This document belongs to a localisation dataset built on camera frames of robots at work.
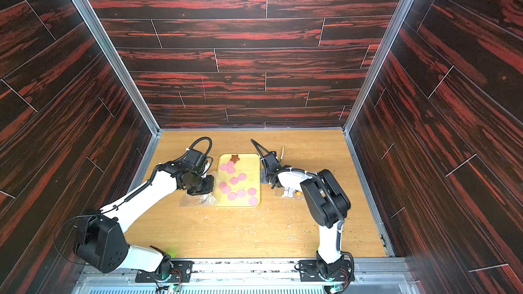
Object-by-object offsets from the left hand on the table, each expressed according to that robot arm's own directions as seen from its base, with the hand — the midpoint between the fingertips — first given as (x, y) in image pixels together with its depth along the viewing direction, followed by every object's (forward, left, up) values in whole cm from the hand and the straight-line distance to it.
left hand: (215, 189), depth 84 cm
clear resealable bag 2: (+4, -34, -9) cm, 36 cm away
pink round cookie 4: (+11, -5, -10) cm, 16 cm away
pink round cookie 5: (+5, -15, -11) cm, 19 cm away
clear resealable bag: (-5, +3, -1) cm, 5 cm away
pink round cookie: (+17, 0, -8) cm, 19 cm away
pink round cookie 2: (+17, -3, -11) cm, 20 cm away
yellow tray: (+2, -4, -11) cm, 12 cm away
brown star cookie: (+23, -5, -8) cm, 25 cm away
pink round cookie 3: (+13, -10, -11) cm, 20 cm away
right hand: (+15, -26, -10) cm, 32 cm away
